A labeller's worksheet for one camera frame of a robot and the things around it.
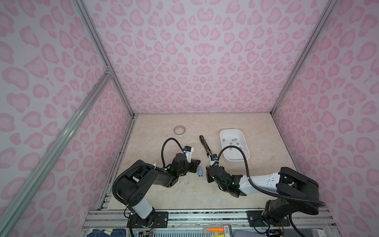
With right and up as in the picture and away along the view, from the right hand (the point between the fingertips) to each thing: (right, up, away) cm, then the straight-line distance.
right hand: (207, 167), depth 86 cm
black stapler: (+1, +9, +12) cm, 15 cm away
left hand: (-3, +4, +2) cm, 5 cm away
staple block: (+18, +12, +17) cm, 27 cm away
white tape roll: (-18, +21, +24) cm, 37 cm away
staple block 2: (+23, +12, +17) cm, 30 cm away
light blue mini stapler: (-4, -2, +2) cm, 5 cm away
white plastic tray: (+20, +17, +19) cm, 32 cm away
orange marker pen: (+3, -26, -14) cm, 30 cm away
